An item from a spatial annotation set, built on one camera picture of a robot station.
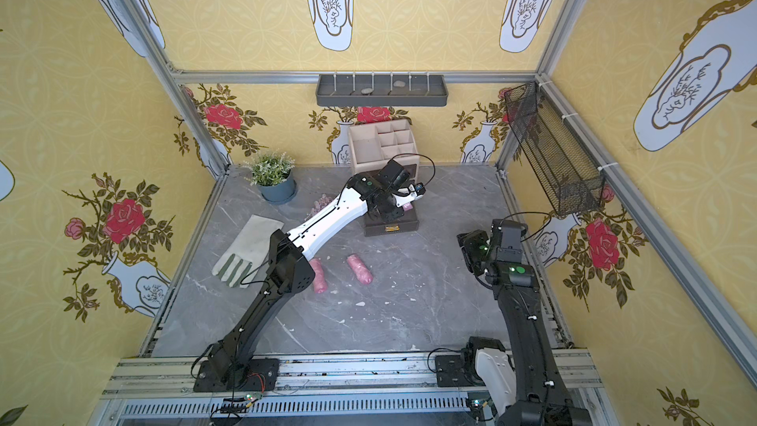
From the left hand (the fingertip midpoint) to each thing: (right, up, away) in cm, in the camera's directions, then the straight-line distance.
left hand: (398, 206), depth 93 cm
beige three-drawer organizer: (-8, +20, +4) cm, 22 cm away
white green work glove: (-49, -17, -1) cm, 52 cm away
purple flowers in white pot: (-26, 0, +3) cm, 26 cm away
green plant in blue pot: (-42, +11, +4) cm, 43 cm away
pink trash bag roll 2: (-12, -19, -3) cm, 23 cm away
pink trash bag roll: (+2, 0, -6) cm, 7 cm away
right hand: (+16, -8, -13) cm, 22 cm away
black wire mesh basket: (+48, +9, -11) cm, 50 cm away
